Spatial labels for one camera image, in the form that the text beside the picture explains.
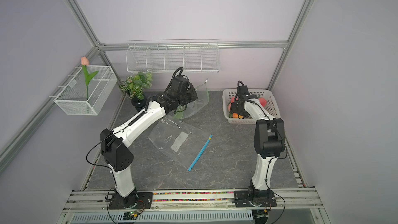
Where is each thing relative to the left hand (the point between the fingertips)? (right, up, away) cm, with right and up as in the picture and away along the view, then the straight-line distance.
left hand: (198, 93), depth 81 cm
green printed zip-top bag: (-5, -9, -9) cm, 14 cm away
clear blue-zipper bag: (-10, -29, +12) cm, 33 cm away
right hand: (+24, -9, +17) cm, 31 cm away
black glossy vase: (-41, -6, +21) cm, 46 cm away
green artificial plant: (-37, +5, +6) cm, 37 cm away
